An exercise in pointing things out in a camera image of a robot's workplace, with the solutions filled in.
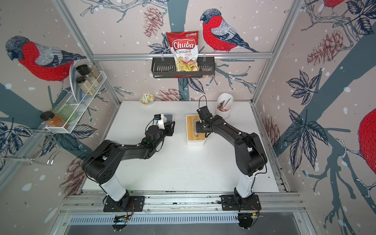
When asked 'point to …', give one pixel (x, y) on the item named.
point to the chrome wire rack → (47, 152)
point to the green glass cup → (64, 110)
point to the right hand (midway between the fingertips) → (199, 127)
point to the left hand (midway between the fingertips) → (175, 119)
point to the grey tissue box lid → (169, 117)
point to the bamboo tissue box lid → (190, 134)
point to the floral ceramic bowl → (147, 99)
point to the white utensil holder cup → (224, 105)
